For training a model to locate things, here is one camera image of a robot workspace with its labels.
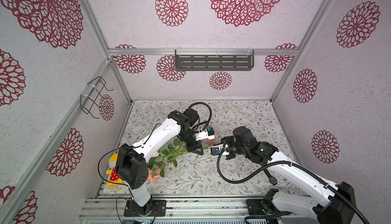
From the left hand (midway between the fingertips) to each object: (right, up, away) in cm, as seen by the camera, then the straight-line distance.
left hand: (199, 153), depth 75 cm
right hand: (+8, +6, +1) cm, 10 cm away
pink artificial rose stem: (-20, -8, -11) cm, 25 cm away
